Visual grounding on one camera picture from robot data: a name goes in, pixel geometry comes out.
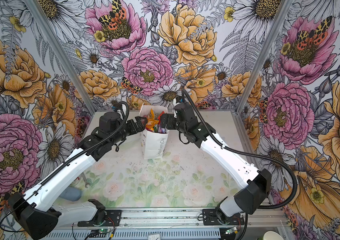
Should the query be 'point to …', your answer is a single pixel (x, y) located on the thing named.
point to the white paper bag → (153, 145)
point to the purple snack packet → (162, 130)
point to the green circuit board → (103, 231)
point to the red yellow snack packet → (159, 117)
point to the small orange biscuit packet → (151, 116)
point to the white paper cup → (272, 235)
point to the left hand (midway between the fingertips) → (140, 126)
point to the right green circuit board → (232, 230)
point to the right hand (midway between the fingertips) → (168, 122)
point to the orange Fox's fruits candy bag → (151, 123)
